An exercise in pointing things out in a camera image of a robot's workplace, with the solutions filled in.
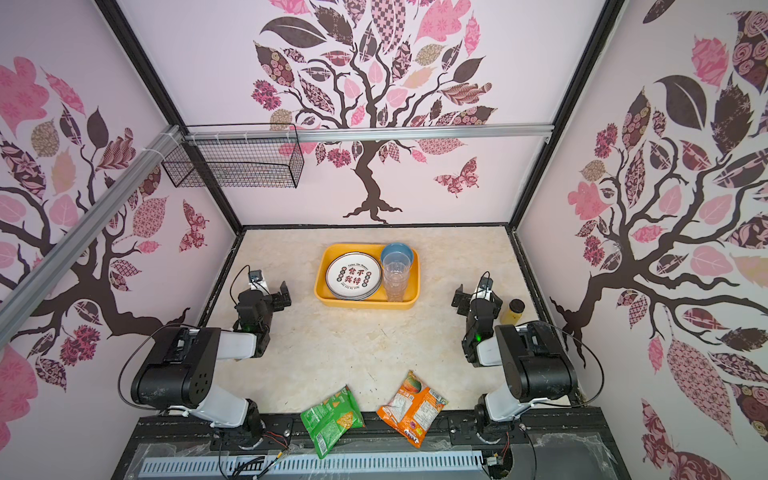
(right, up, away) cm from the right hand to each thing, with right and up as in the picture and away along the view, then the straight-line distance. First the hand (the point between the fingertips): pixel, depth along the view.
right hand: (479, 286), depth 92 cm
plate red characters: (-41, +2, +10) cm, 42 cm away
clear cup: (-27, +6, 0) cm, 27 cm away
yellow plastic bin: (-49, -4, +3) cm, 50 cm away
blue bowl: (-25, +12, +6) cm, 29 cm away
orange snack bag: (-22, -30, -18) cm, 41 cm away
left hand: (-66, 0, +2) cm, 66 cm away
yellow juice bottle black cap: (+9, -8, -5) cm, 13 cm away
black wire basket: (-72, +42, +3) cm, 83 cm away
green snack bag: (-43, -31, -20) cm, 57 cm away
